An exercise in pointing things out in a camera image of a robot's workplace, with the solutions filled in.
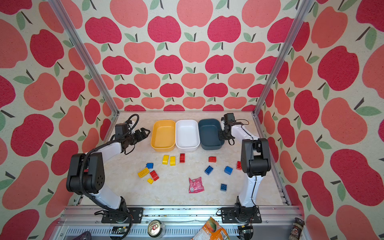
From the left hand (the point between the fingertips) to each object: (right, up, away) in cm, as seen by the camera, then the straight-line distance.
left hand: (147, 133), depth 96 cm
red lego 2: (+59, -20, -3) cm, 62 cm away
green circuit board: (-7, -46, -24) cm, 52 cm away
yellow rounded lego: (+12, -16, -2) cm, 20 cm away
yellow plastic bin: (+8, -2, +9) cm, 13 cm away
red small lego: (+42, -16, -2) cm, 45 cm away
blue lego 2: (+51, -22, -7) cm, 56 cm away
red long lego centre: (+22, -15, -1) cm, 27 cm away
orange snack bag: (+38, -44, -27) cm, 64 cm away
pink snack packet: (+31, -28, -13) cm, 44 cm away
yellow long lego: (-1, -23, -8) cm, 24 cm away
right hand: (+52, -2, +5) cm, 52 cm away
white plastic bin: (+25, -2, +13) cm, 28 cm away
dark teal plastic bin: (+42, +2, +17) cm, 45 cm away
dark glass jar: (+77, -44, -28) cm, 93 cm away
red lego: (+7, -24, -9) cm, 27 cm away
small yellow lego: (+5, -27, -10) cm, 29 cm away
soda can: (+14, -38, -34) cm, 53 cm away
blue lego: (+39, -22, -7) cm, 45 cm away
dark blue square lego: (+47, -29, -13) cm, 57 cm away
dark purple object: (-19, -44, -29) cm, 56 cm away
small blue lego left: (+2, -20, -3) cm, 20 cm away
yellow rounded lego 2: (+17, -17, -2) cm, 24 cm away
